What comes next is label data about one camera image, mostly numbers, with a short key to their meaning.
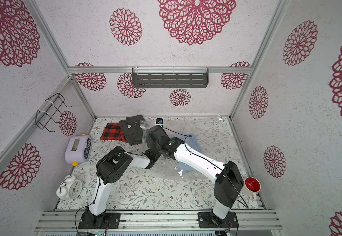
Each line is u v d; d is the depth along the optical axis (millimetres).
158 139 584
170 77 940
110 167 556
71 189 749
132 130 1072
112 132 1062
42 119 729
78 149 915
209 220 720
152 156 790
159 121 701
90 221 633
